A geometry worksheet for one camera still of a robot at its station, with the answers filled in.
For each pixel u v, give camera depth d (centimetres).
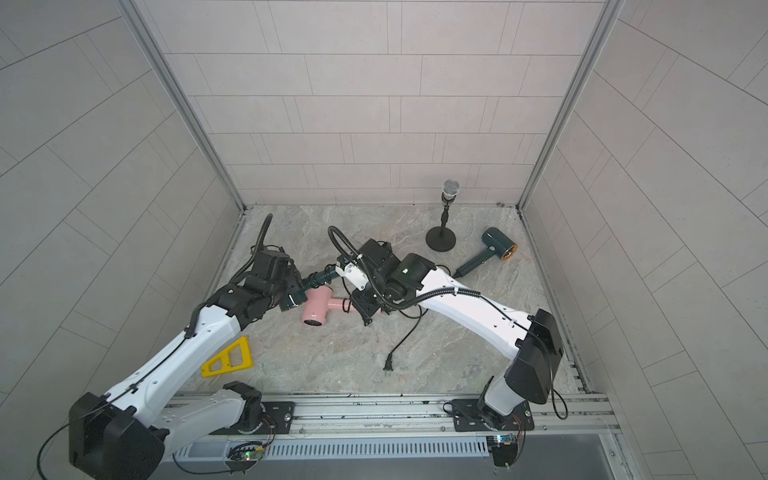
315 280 76
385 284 53
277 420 71
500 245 99
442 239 105
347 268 63
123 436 36
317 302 84
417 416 73
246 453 65
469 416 67
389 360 79
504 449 68
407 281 49
